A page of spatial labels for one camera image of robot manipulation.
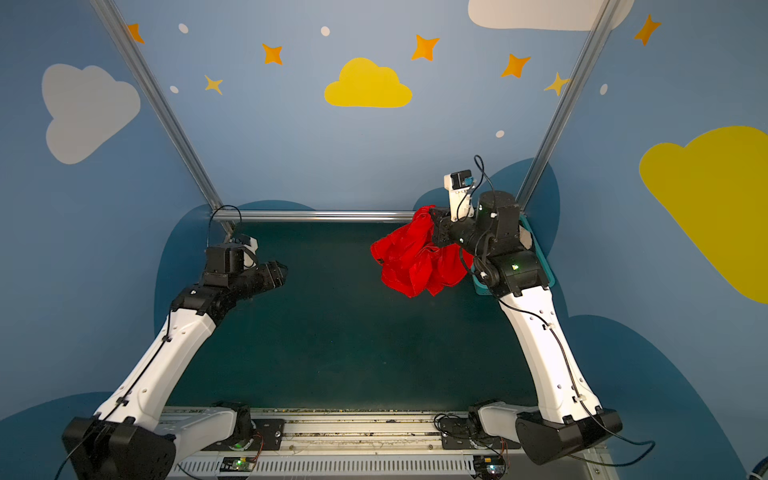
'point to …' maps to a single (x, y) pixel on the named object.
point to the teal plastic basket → (480, 288)
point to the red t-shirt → (413, 263)
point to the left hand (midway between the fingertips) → (281, 270)
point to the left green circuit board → (238, 464)
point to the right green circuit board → (489, 464)
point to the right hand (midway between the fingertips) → (436, 205)
